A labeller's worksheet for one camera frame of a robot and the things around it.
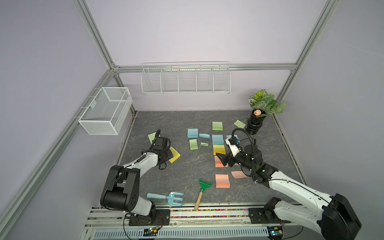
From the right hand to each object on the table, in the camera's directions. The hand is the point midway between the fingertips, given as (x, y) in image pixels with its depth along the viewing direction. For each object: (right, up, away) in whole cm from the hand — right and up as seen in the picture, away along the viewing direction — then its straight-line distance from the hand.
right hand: (222, 147), depth 80 cm
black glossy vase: (+26, +15, +19) cm, 35 cm away
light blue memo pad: (-17, +6, +29) cm, 34 cm away
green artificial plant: (+26, +28, +10) cm, 40 cm away
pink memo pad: (+1, -20, +6) cm, 21 cm away
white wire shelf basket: (-21, +44, +19) cm, 53 cm away
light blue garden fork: (-28, -27, +1) cm, 39 cm away
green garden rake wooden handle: (-10, -22, +4) cm, 24 cm away
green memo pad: (+1, +11, +30) cm, 32 cm away
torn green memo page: (+19, +13, +33) cm, 40 cm away
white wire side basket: (-66, +19, +4) cm, 69 cm away
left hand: (-32, -7, +13) cm, 35 cm away
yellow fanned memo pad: (-27, -6, +14) cm, 31 cm away
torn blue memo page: (+6, +6, +6) cm, 10 cm away
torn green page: (-9, -1, +21) cm, 23 cm away
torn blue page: (-7, +5, +26) cm, 27 cm away
